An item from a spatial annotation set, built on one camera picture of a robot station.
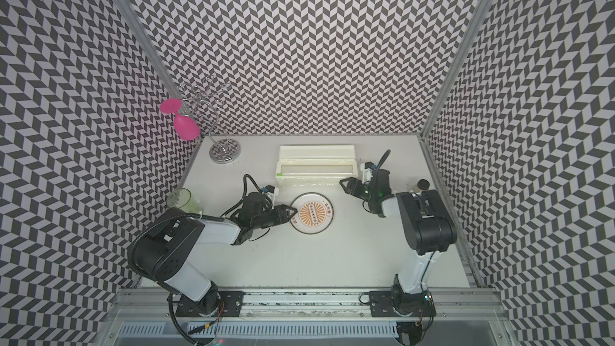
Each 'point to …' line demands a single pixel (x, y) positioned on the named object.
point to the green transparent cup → (182, 199)
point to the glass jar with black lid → (424, 184)
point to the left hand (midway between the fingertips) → (294, 214)
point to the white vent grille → (261, 331)
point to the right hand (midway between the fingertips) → (345, 186)
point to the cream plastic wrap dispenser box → (313, 166)
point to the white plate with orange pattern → (315, 213)
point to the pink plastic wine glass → (186, 126)
